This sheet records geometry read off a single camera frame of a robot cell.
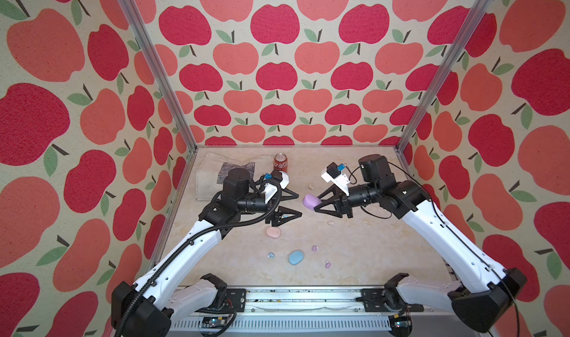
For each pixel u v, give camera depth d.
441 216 0.46
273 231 0.89
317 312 0.73
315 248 0.86
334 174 0.57
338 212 0.59
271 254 0.84
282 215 0.58
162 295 0.40
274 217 0.58
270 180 0.55
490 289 0.38
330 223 0.92
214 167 1.08
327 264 0.82
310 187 1.04
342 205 0.57
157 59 0.87
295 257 0.83
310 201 0.63
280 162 1.01
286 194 0.65
